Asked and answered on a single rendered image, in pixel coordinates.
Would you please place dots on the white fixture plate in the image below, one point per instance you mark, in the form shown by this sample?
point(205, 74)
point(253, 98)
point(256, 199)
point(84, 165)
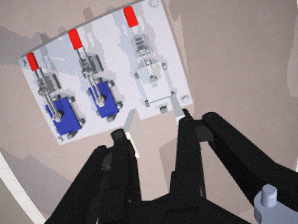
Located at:
point(109, 37)

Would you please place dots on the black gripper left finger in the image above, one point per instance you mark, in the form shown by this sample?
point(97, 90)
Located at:
point(81, 202)

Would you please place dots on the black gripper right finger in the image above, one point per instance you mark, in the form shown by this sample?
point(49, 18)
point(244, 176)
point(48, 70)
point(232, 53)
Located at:
point(271, 188)

